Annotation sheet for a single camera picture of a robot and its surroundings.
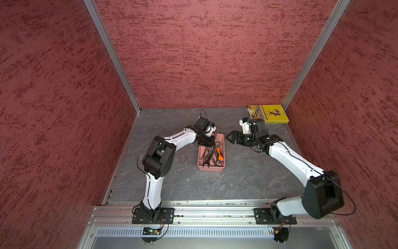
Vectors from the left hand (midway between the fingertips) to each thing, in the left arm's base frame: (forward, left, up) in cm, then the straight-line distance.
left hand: (213, 146), depth 94 cm
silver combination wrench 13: (-9, +20, -5) cm, 23 cm away
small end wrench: (-9, +17, -5) cm, 19 cm away
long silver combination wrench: (-10, +4, 0) cm, 11 cm away
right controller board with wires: (-43, -31, -6) cm, 54 cm away
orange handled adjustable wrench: (-7, -4, +1) cm, 8 cm away
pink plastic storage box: (-6, 0, -5) cm, 8 cm away
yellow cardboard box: (+30, -45, -1) cm, 54 cm away
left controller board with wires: (-43, +32, -6) cm, 54 cm away
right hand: (-2, -10, +10) cm, 14 cm away
